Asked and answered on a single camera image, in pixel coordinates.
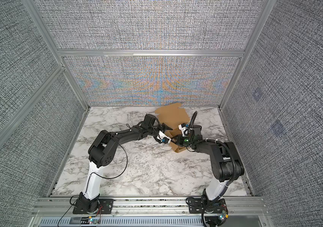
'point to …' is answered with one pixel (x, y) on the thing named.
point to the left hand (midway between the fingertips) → (172, 129)
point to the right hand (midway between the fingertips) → (170, 136)
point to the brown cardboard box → (171, 116)
